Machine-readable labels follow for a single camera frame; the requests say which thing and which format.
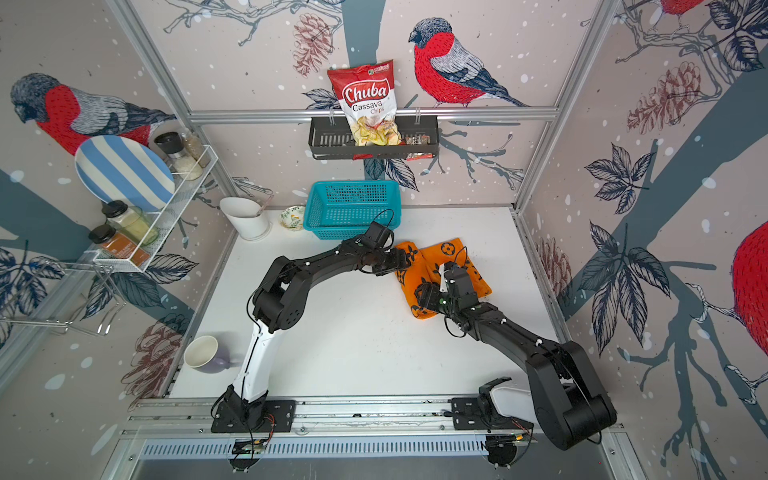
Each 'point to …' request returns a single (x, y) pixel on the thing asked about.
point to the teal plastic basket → (343, 209)
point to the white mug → (201, 353)
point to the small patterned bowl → (292, 218)
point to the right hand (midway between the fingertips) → (422, 292)
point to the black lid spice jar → (183, 164)
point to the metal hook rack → (99, 310)
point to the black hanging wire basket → (332, 137)
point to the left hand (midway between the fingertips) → (410, 261)
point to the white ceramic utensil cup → (243, 213)
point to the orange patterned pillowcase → (425, 266)
